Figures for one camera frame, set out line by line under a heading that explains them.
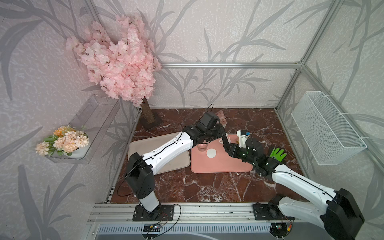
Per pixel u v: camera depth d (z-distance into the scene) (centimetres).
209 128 61
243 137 72
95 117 74
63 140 49
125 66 67
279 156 92
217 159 93
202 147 98
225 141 79
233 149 69
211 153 95
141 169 43
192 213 75
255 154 60
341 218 39
